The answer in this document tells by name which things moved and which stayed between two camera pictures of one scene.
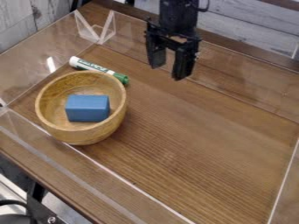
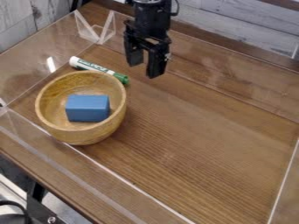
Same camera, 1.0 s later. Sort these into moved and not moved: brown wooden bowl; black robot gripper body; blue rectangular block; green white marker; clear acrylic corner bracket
Moved: black robot gripper body
Not moved: clear acrylic corner bracket; brown wooden bowl; blue rectangular block; green white marker
